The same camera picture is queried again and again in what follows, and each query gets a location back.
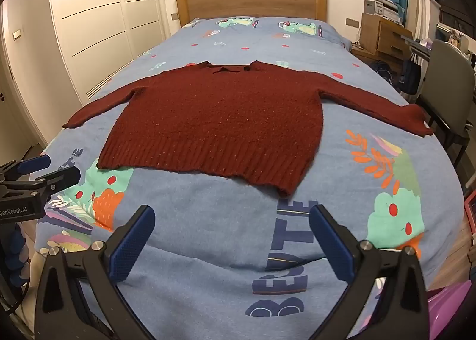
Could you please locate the person's left hand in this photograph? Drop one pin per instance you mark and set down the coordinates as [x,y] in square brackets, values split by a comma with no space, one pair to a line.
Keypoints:
[16,254]

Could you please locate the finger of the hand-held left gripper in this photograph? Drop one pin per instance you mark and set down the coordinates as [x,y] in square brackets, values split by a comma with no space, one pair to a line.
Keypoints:
[33,164]
[59,178]

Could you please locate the white printer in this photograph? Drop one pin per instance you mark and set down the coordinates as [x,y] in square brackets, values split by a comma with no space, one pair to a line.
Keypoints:
[383,7]

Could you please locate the wall light switch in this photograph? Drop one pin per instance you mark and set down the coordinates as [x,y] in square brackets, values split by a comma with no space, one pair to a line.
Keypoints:
[17,34]

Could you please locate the purple plastic object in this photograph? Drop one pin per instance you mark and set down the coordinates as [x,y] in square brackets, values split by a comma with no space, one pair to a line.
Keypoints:
[448,310]

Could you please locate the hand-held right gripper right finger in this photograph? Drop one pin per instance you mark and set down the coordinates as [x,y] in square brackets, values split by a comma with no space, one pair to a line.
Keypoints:
[331,247]

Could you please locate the white wardrobe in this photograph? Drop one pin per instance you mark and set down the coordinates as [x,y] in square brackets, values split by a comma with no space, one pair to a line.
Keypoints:
[93,8]

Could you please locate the blue printed bed blanket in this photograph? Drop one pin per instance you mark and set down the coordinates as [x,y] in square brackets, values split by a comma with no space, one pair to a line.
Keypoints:
[241,235]

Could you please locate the grey chair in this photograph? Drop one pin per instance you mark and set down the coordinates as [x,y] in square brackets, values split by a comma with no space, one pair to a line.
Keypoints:
[446,68]

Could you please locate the dark bag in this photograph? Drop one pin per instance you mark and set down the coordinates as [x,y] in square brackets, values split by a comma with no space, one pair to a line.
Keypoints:
[385,74]

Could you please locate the wooden headboard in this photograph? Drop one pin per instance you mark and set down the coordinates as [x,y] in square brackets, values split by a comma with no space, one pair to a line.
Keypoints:
[253,1]

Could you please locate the dark backpack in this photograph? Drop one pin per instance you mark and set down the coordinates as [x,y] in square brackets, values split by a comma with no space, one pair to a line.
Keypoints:
[410,74]

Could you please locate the dark red knit sweater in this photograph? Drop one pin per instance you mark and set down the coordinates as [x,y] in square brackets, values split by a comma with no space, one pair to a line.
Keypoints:
[223,120]

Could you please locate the wooden cabinet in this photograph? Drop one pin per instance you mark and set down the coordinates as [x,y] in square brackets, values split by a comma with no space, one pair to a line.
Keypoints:
[386,40]

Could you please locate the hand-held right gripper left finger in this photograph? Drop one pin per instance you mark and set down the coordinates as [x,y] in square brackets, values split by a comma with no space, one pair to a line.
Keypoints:
[134,243]

